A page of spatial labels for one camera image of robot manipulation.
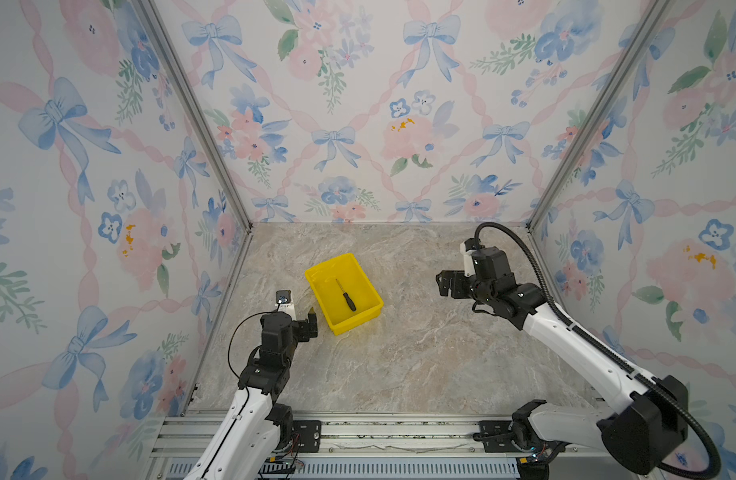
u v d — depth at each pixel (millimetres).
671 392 399
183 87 804
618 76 786
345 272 1034
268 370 595
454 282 703
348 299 977
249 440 496
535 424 623
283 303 693
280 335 602
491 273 586
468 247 715
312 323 764
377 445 732
